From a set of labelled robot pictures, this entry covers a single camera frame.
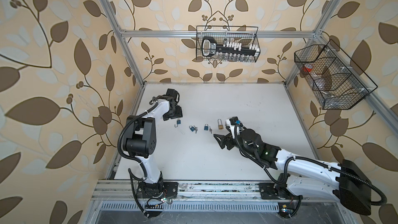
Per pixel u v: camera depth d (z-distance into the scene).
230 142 0.65
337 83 0.73
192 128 0.96
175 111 0.81
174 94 0.80
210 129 0.96
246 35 0.91
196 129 0.96
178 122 0.99
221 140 0.68
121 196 0.74
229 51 0.85
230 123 0.67
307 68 0.87
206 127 0.96
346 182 0.41
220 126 0.96
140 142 0.49
